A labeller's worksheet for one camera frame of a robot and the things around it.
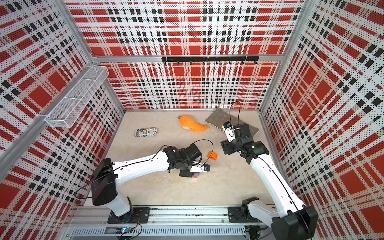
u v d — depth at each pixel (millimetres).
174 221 732
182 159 575
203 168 684
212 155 912
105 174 474
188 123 1047
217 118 1092
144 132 1045
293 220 363
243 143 563
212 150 692
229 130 651
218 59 897
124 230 695
